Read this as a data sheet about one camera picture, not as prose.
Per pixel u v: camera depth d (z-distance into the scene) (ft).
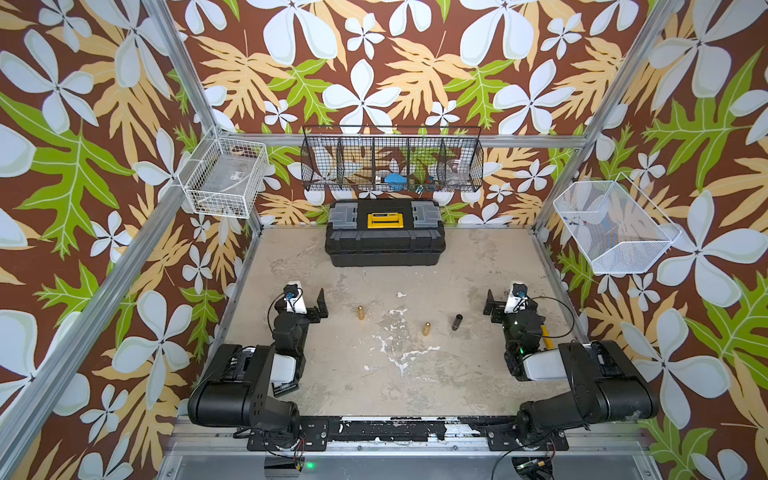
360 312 3.01
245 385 1.48
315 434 2.42
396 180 3.08
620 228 2.66
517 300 2.48
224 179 2.82
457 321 2.91
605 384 1.47
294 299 2.43
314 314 2.63
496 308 2.67
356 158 3.22
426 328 2.91
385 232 3.13
